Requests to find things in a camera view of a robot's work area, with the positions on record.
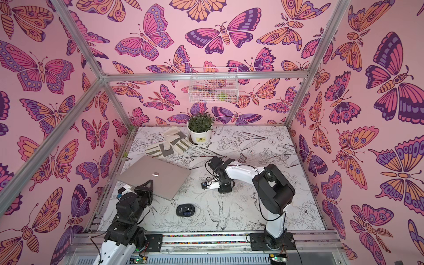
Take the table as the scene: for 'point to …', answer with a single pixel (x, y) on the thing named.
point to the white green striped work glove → (164, 149)
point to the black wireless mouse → (185, 210)
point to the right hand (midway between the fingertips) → (224, 184)
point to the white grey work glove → (178, 139)
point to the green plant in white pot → (199, 126)
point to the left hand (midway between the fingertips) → (154, 177)
